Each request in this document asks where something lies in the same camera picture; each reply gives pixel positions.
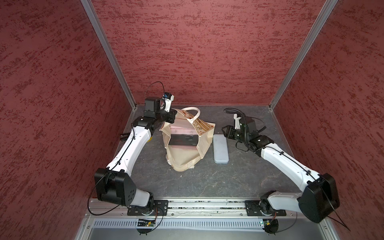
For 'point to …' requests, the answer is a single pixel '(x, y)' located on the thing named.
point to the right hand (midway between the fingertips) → (224, 132)
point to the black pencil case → (184, 139)
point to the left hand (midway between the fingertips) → (174, 113)
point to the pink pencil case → (181, 130)
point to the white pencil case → (221, 153)
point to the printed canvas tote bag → (204, 132)
